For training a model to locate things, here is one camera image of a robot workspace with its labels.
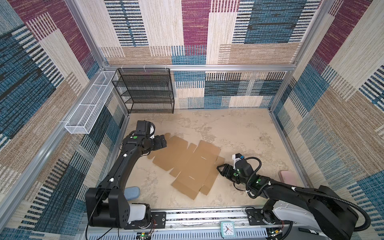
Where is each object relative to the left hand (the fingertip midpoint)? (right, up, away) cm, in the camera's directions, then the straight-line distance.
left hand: (160, 143), depth 84 cm
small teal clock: (+35, -38, -15) cm, 53 cm away
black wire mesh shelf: (-16, +35, +26) cm, 46 cm away
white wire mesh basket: (-32, +13, -15) cm, 38 cm away
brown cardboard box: (+20, -16, +8) cm, 27 cm away
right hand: (+34, -16, +2) cm, 38 cm away
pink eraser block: (+73, -20, +3) cm, 76 cm away
